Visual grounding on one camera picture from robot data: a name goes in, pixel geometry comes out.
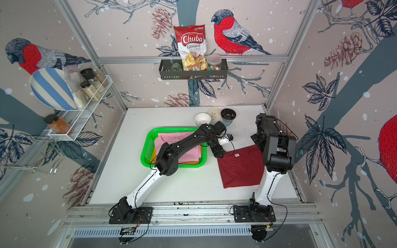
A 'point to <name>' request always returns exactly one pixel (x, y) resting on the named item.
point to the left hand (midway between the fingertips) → (222, 149)
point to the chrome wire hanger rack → (46, 164)
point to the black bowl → (228, 114)
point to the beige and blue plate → (215, 113)
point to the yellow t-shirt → (154, 156)
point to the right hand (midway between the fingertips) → (257, 144)
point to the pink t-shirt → (171, 138)
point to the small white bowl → (202, 118)
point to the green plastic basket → (147, 149)
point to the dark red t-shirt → (241, 167)
